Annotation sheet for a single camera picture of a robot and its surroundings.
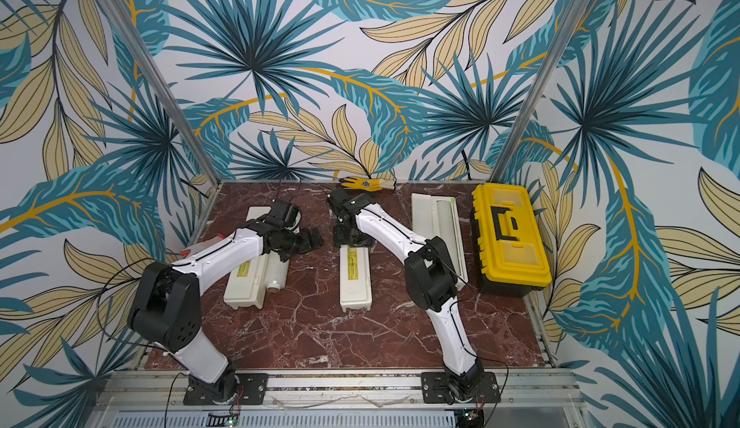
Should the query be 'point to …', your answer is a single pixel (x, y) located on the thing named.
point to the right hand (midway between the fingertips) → (349, 243)
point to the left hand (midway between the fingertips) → (312, 249)
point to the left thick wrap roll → (277, 272)
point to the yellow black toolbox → (512, 256)
